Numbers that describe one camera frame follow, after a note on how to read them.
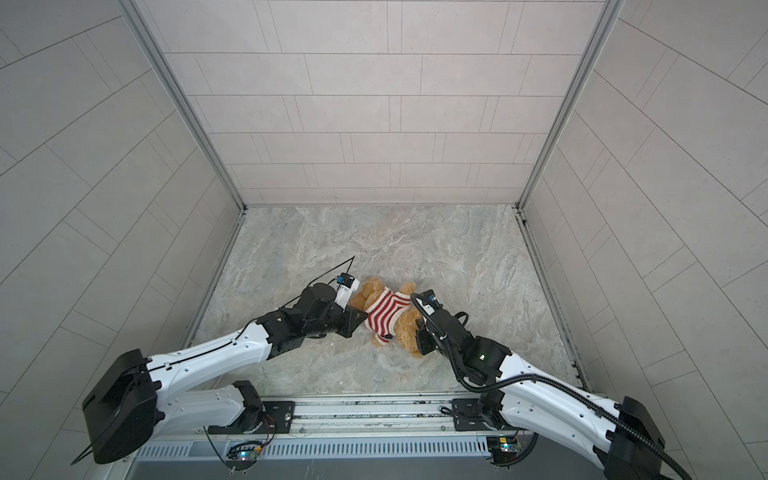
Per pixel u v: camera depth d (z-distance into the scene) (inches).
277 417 27.8
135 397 15.0
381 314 30.2
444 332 22.0
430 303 25.8
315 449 41.4
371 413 28.5
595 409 16.9
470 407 28.5
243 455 25.4
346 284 27.4
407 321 30.3
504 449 26.7
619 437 15.9
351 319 26.3
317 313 23.6
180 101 34.0
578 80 32.5
